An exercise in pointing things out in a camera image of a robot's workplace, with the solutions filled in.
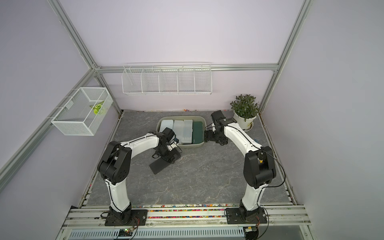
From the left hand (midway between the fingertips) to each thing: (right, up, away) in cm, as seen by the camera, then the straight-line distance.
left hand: (168, 159), depth 92 cm
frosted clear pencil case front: (+5, +19, +14) cm, 24 cm away
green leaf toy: (-36, +30, -11) cm, 48 cm away
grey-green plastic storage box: (+8, +27, +23) cm, 37 cm away
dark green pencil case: (+19, +16, +13) cm, 28 cm away
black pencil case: (-3, -1, -6) cm, 6 cm away
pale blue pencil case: (-5, +22, +13) cm, 26 cm away
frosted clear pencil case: (+12, +17, +11) cm, 23 cm away
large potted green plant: (+49, +32, +2) cm, 59 cm away
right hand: (+27, +13, -2) cm, 30 cm away
